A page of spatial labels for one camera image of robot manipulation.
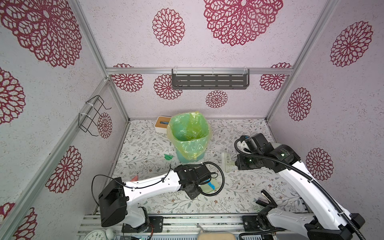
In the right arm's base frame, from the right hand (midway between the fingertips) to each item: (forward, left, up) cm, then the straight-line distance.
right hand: (235, 160), depth 70 cm
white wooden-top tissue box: (+41, +46, -18) cm, 64 cm away
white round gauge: (-30, +64, -18) cm, 73 cm away
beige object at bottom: (-27, +9, -21) cm, 36 cm away
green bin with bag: (+27, +24, -13) cm, 38 cm away
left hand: (-10, +21, -15) cm, 28 cm away
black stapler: (-12, -22, -24) cm, 34 cm away
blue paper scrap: (-6, +10, -16) cm, 20 cm away
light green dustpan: (-6, +13, -19) cm, 24 cm away
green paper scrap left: (+14, +37, -22) cm, 46 cm away
